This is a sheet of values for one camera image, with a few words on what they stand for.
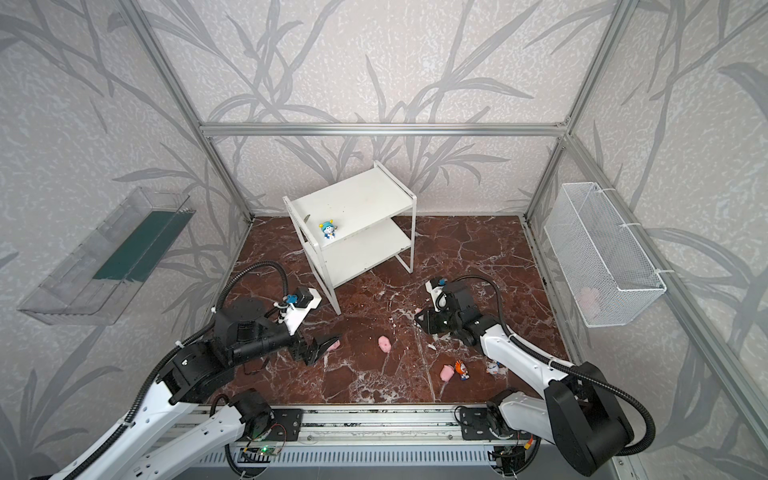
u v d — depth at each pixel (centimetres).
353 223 75
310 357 58
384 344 85
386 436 73
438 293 78
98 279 64
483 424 73
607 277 62
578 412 41
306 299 54
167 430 45
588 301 74
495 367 81
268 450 70
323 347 57
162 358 48
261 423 65
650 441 40
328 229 68
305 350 58
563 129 94
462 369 81
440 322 75
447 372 81
